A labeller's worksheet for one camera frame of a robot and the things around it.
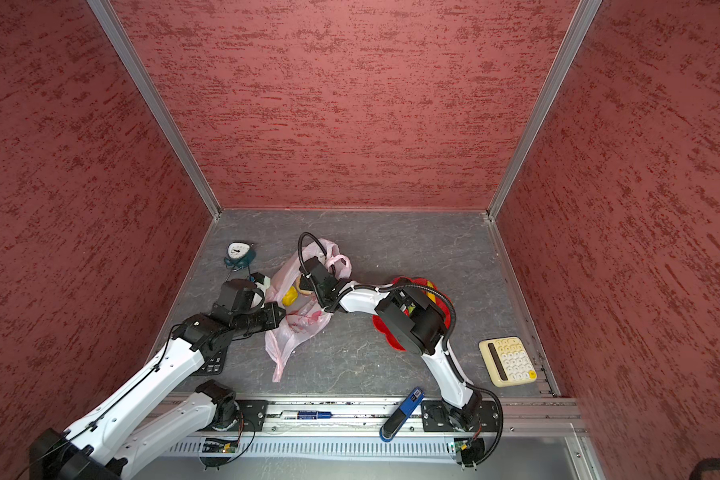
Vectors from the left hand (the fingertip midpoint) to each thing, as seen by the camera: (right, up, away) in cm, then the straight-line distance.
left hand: (285, 319), depth 79 cm
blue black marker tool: (+31, -21, -9) cm, 38 cm away
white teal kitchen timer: (-23, +16, +23) cm, 36 cm away
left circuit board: (-16, -30, -7) cm, 34 cm away
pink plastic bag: (+3, -1, +9) cm, 10 cm away
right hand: (+2, +9, +16) cm, 18 cm away
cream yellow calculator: (+62, -12, +2) cm, 63 cm away
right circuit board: (+48, -32, -6) cm, 58 cm away
